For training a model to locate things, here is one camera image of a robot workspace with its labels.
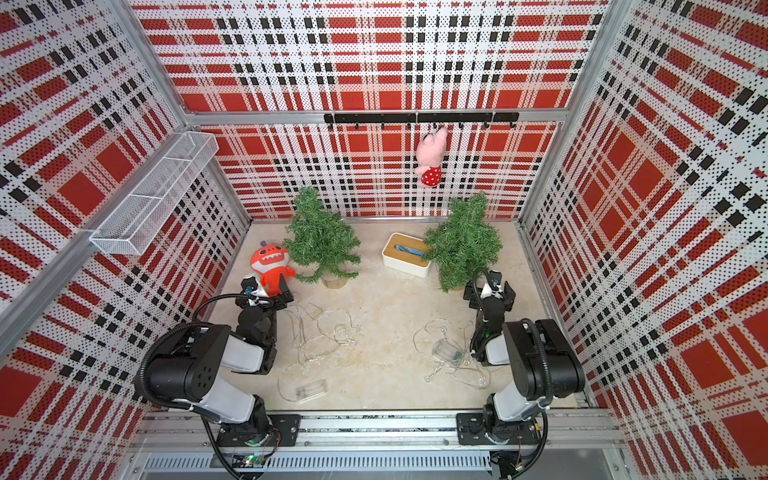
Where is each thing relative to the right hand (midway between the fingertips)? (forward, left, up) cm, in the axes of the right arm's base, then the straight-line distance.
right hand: (491, 278), depth 91 cm
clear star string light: (-13, +54, -10) cm, 57 cm away
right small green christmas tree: (+2, +11, +14) cm, 18 cm away
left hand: (-1, +67, +3) cm, 67 cm away
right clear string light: (-17, +14, -11) cm, 25 cm away
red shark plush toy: (+9, +72, -2) cm, 72 cm away
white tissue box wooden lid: (+18, +26, -7) cm, 33 cm away
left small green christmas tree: (+5, +51, +12) cm, 53 cm away
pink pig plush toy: (+30, +19, +24) cm, 43 cm away
